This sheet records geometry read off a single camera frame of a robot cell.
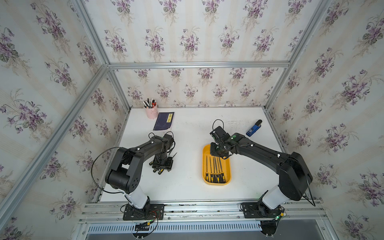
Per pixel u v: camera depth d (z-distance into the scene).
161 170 0.86
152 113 1.08
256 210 0.71
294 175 0.44
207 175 0.84
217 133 0.67
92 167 0.43
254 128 1.04
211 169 0.88
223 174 0.85
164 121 1.11
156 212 0.73
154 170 0.86
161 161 0.76
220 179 0.83
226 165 0.88
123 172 0.46
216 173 0.86
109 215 0.73
